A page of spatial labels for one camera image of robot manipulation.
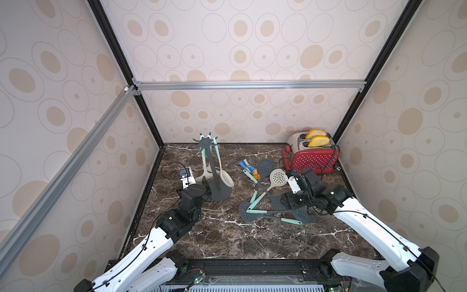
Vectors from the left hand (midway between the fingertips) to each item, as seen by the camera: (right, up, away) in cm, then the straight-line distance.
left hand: (202, 179), depth 74 cm
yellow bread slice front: (+57, +18, +21) cm, 63 cm away
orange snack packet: (+25, 0, +30) cm, 39 cm away
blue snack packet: (+19, +5, +33) cm, 38 cm away
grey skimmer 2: (+20, -20, +14) cm, 31 cm away
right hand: (+35, -9, +4) cm, 36 cm away
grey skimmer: (+30, +4, +32) cm, 44 cm away
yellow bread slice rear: (+56, +23, +24) cm, 65 cm away
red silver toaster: (+46, +11, +21) cm, 51 cm away
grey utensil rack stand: (+4, -10, +24) cm, 26 cm away
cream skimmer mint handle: (+8, 0, +16) cm, 18 cm away
